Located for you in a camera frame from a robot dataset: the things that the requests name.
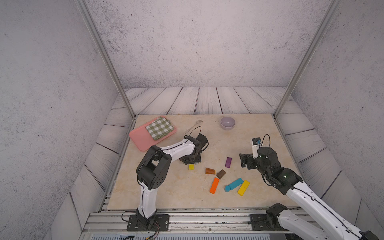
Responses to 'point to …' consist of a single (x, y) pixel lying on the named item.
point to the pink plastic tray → (143, 140)
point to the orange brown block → (209, 171)
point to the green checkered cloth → (160, 128)
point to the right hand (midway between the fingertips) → (250, 153)
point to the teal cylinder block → (233, 185)
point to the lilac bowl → (227, 123)
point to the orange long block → (214, 185)
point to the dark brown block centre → (221, 174)
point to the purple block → (228, 161)
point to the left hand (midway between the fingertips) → (196, 163)
